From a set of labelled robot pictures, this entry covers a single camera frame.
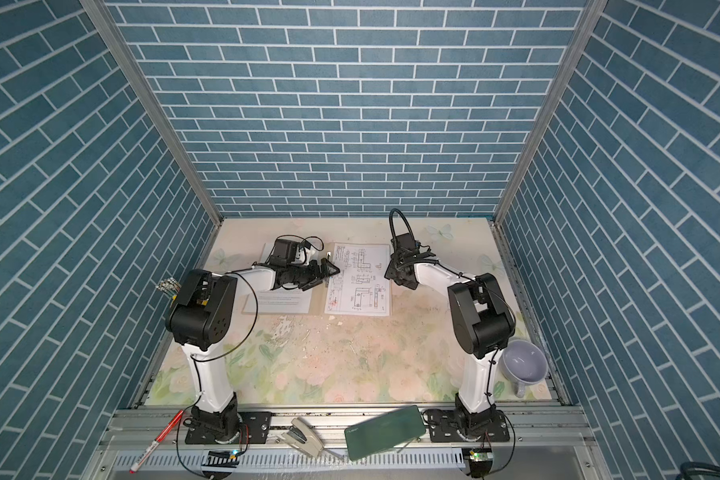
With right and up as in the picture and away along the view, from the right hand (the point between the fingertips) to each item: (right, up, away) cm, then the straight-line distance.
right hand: (394, 271), depth 100 cm
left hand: (-21, -1, -1) cm, 21 cm away
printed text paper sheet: (-39, -10, 0) cm, 40 cm away
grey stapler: (-24, -37, -29) cm, 53 cm away
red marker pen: (-62, -42, -32) cm, 81 cm away
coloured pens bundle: (-63, -2, -18) cm, 66 cm away
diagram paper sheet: (-12, -5, +2) cm, 13 cm away
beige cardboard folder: (-25, -7, 0) cm, 26 cm away
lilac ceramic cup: (+35, -24, -16) cm, 46 cm away
